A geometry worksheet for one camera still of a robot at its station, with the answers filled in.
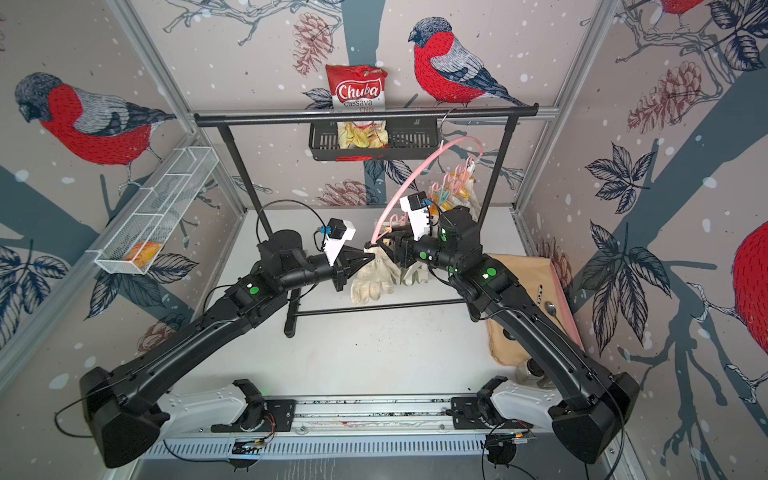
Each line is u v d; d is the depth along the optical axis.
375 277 0.72
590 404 0.38
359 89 0.81
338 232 0.54
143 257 0.66
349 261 0.59
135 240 0.72
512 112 0.54
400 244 0.56
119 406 0.38
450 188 0.74
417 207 0.55
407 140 1.07
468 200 0.78
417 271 0.60
